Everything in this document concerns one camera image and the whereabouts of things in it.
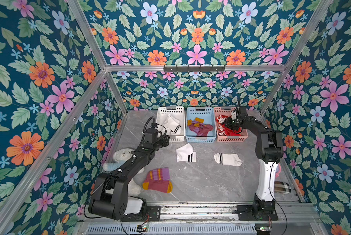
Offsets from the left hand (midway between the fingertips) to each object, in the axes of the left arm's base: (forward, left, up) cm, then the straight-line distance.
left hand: (169, 135), depth 88 cm
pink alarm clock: (-23, -64, -12) cm, 69 cm away
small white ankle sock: (+17, +3, -10) cm, 20 cm away
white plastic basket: (+29, -6, -11) cm, 32 cm away
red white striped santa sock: (+18, -38, -9) cm, 43 cm away
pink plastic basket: (+28, -39, -10) cm, 49 cm away
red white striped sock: (+4, -41, -8) cm, 42 cm away
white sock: (-12, -39, -14) cm, 43 cm away
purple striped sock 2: (-22, +8, -13) cm, 27 cm away
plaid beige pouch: (-32, -61, -11) cm, 70 cm away
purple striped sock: (+14, -19, -8) cm, 25 cm away
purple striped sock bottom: (+9, -24, -11) cm, 28 cm away
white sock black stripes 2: (-6, -9, -14) cm, 18 cm away
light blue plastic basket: (+26, -31, -12) cm, 42 cm away
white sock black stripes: (+17, -1, -10) cm, 20 cm away
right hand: (+15, -44, -9) cm, 47 cm away
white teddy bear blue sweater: (-25, +20, -9) cm, 33 cm away
